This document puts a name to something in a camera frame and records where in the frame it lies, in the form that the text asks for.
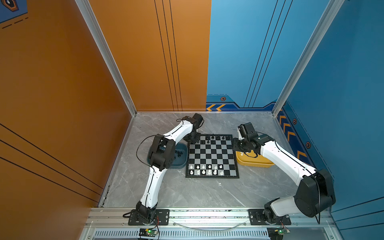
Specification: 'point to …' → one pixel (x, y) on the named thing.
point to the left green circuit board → (148, 232)
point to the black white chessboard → (212, 156)
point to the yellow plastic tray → (251, 159)
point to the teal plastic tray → (181, 156)
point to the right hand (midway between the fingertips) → (231, 145)
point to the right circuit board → (277, 233)
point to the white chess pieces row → (206, 170)
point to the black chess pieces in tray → (179, 153)
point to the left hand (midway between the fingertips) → (194, 140)
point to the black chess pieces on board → (217, 138)
